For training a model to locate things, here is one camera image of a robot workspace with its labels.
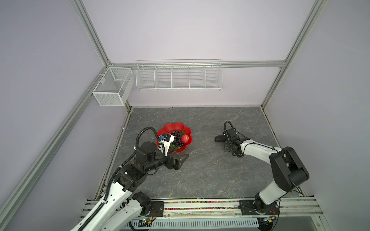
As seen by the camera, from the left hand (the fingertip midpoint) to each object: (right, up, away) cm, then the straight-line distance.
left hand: (180, 154), depth 67 cm
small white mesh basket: (-48, +38, +30) cm, 68 cm away
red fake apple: (+1, +4, +27) cm, 27 cm away
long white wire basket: (+12, +50, +39) cm, 65 cm away
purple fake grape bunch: (-4, +1, +26) cm, 27 cm away
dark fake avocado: (+25, +4, +28) cm, 37 cm away
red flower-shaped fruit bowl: (-11, +11, +36) cm, 39 cm away
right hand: (+32, -2, +27) cm, 42 cm away
